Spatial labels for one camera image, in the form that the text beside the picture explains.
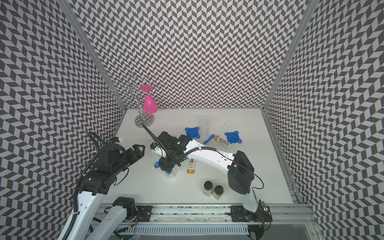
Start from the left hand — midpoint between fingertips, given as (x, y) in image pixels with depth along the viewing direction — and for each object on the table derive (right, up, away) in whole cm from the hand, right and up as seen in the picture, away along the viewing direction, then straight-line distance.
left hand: (139, 151), depth 73 cm
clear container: (+14, -16, +11) cm, 24 cm away
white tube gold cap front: (+25, -11, +13) cm, 30 cm away
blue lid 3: (+8, -8, +1) cm, 11 cm away
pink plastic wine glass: (-1, +25, +18) cm, 30 cm away
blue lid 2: (+53, +4, +29) cm, 61 cm away
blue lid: (+25, +7, +32) cm, 41 cm away
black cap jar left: (+34, -17, -2) cm, 38 cm away
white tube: (+46, +1, +24) cm, 52 cm away
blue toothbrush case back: (+38, +4, +26) cm, 46 cm away
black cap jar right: (+39, -19, -1) cm, 44 cm away
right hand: (+14, -7, +4) cm, 16 cm away
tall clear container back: (+33, +13, +21) cm, 41 cm away
